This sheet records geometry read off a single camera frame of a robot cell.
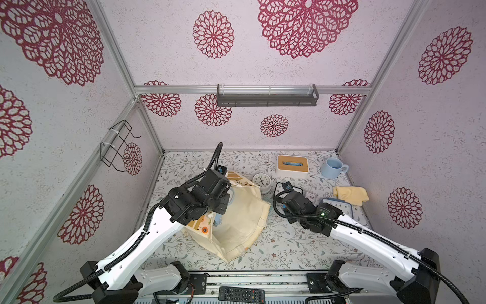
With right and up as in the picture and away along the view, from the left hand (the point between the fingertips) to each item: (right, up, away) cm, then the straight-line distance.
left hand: (220, 199), depth 69 cm
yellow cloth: (+67, -3, +29) cm, 73 cm away
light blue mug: (+59, +12, +36) cm, 70 cm away
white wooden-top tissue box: (+36, +12, +38) cm, 54 cm away
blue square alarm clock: (+58, -7, +24) cm, 63 cm away
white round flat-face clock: (+19, +5, +31) cm, 37 cm away
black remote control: (+8, -36, +1) cm, 37 cm away
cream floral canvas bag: (+3, -20, +18) cm, 27 cm away
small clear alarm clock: (+44, -3, +28) cm, 53 cm away
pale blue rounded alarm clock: (-3, -12, +15) cm, 20 cm away
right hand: (+28, -3, +9) cm, 30 cm away
